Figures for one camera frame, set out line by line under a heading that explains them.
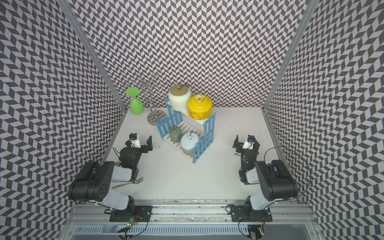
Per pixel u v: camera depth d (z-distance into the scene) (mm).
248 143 755
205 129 790
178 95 785
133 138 754
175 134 952
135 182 806
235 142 820
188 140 860
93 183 439
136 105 895
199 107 721
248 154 683
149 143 856
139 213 718
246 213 719
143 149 812
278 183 447
